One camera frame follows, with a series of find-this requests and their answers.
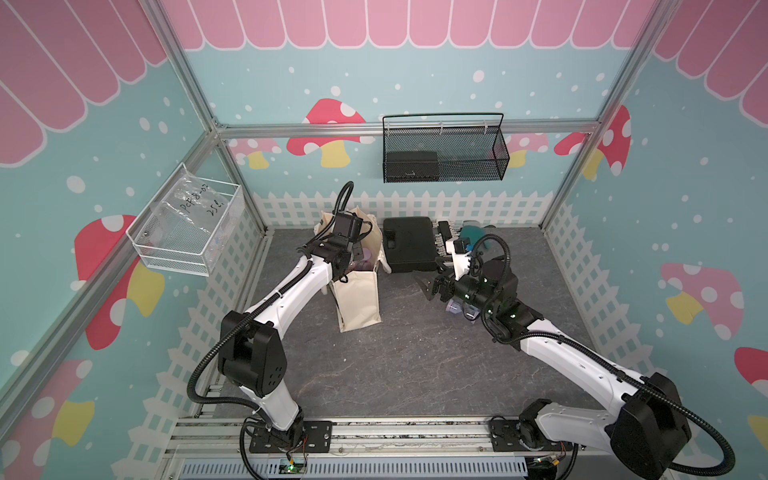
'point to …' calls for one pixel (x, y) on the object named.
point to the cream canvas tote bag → (356, 293)
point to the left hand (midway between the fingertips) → (348, 250)
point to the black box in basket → (415, 166)
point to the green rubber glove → (473, 233)
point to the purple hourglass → (456, 307)
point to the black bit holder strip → (444, 234)
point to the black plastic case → (409, 244)
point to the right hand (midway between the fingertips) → (424, 266)
